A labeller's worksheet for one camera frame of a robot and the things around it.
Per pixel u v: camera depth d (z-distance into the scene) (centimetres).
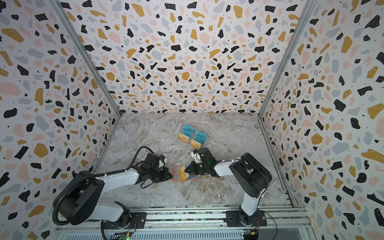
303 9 74
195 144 98
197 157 85
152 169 75
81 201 42
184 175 88
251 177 49
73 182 45
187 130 101
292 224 75
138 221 73
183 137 101
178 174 88
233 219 74
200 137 97
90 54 88
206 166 74
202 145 93
